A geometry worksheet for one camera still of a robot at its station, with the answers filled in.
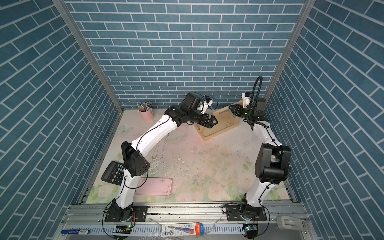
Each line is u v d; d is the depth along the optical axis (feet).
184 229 2.27
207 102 2.34
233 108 2.91
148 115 3.55
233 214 2.41
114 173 2.78
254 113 2.34
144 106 3.52
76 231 2.23
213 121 2.37
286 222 2.26
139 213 2.41
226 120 3.53
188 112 2.06
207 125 2.36
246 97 2.65
